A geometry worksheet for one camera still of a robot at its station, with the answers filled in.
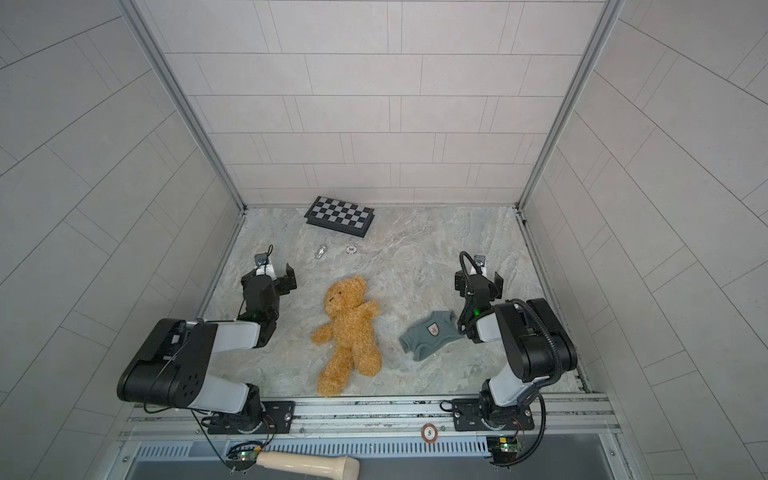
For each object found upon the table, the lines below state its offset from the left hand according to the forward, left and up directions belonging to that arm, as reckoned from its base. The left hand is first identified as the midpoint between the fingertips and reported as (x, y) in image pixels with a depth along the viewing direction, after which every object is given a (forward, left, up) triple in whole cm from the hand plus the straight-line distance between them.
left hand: (280, 261), depth 90 cm
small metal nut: (+10, -20, -8) cm, 24 cm away
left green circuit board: (-47, -2, -6) cm, 47 cm away
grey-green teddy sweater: (-18, -48, -7) cm, 51 cm away
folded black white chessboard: (+23, -17, -5) cm, 29 cm away
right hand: (0, -62, -4) cm, 62 cm away
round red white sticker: (-43, -44, -8) cm, 62 cm away
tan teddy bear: (-22, -24, -1) cm, 33 cm away
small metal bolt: (+9, -9, -8) cm, 15 cm away
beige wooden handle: (-49, -21, -3) cm, 53 cm away
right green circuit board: (-45, -61, -8) cm, 76 cm away
